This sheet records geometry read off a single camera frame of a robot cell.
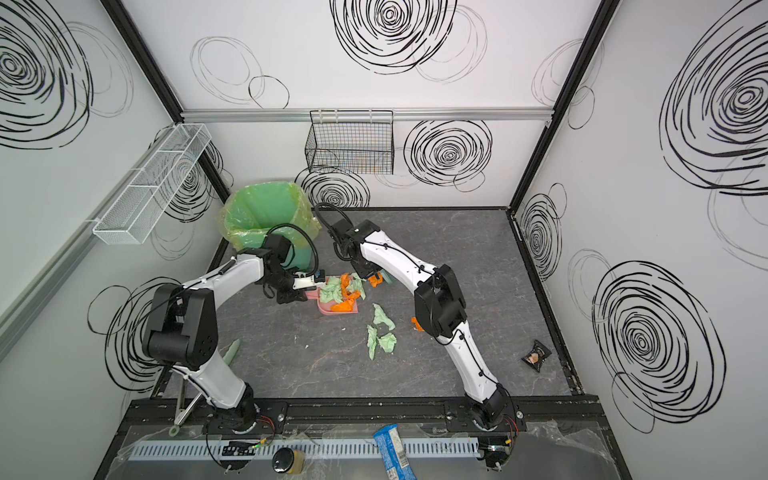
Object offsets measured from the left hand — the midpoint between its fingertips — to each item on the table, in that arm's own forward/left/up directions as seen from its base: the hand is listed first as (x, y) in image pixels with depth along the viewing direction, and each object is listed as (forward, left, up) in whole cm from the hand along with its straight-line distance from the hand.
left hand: (303, 288), depth 93 cm
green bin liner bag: (+25, +11, +10) cm, 29 cm away
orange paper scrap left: (+5, -22, -2) cm, 23 cm away
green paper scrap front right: (-14, -27, -4) cm, 31 cm away
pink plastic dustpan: (-6, -8, -1) cm, 10 cm away
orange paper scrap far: (+3, -13, 0) cm, 13 cm away
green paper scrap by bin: (+3, -16, -2) cm, 17 cm away
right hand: (+5, -22, +5) cm, 23 cm away
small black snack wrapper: (-17, -69, -3) cm, 71 cm away
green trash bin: (+18, +17, +15) cm, 30 cm away
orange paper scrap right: (-4, -14, -2) cm, 15 cm away
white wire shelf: (+7, +36, +30) cm, 47 cm away
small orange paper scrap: (-21, -34, +23) cm, 46 cm away
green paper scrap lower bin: (-8, -25, -2) cm, 27 cm away
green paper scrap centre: (-1, -9, -1) cm, 9 cm away
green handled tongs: (-34, +23, -2) cm, 42 cm away
